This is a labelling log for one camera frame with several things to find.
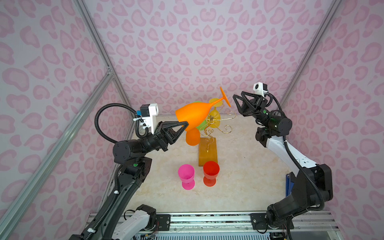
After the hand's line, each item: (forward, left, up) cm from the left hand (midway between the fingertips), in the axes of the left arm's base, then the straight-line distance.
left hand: (187, 126), depth 45 cm
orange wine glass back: (+18, -1, -30) cm, 35 cm away
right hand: (+13, -19, -2) cm, 23 cm away
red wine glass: (+3, -10, -40) cm, 41 cm away
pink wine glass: (+3, +3, -41) cm, 41 cm away
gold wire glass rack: (+21, -10, -52) cm, 57 cm away
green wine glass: (+18, -7, -21) cm, 29 cm away
